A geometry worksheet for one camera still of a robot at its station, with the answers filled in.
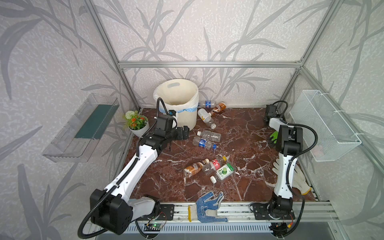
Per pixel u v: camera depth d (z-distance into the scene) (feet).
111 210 1.25
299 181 2.71
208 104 3.91
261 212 2.41
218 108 3.78
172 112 2.27
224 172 2.74
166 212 2.41
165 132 1.90
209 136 3.23
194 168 2.71
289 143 2.11
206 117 3.53
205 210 2.35
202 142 3.13
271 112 2.99
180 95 3.44
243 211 2.47
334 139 1.96
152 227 2.33
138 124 2.98
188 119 3.14
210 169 2.77
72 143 2.09
